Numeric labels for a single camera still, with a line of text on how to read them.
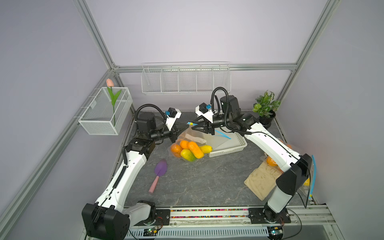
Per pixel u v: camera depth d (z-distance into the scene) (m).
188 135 0.81
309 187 0.79
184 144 0.83
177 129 0.63
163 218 0.73
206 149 0.84
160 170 0.90
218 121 0.62
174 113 0.59
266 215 0.67
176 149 0.79
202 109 0.57
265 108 0.86
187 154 0.81
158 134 0.59
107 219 0.37
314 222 0.73
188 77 0.99
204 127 0.62
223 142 0.80
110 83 0.79
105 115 0.82
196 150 0.81
